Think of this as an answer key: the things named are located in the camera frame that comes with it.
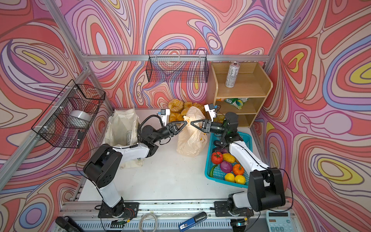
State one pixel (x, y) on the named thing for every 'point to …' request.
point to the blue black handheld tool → (192, 222)
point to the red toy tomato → (217, 157)
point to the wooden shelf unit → (252, 82)
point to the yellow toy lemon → (230, 177)
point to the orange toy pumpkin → (238, 169)
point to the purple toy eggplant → (223, 151)
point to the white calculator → (279, 221)
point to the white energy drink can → (129, 137)
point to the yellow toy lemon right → (240, 179)
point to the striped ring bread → (176, 116)
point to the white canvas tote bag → (122, 130)
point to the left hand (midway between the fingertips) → (187, 125)
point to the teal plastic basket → (217, 175)
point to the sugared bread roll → (176, 105)
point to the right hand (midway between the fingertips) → (192, 126)
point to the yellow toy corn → (228, 157)
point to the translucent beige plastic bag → (191, 141)
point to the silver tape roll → (79, 118)
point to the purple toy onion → (226, 166)
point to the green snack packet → (238, 102)
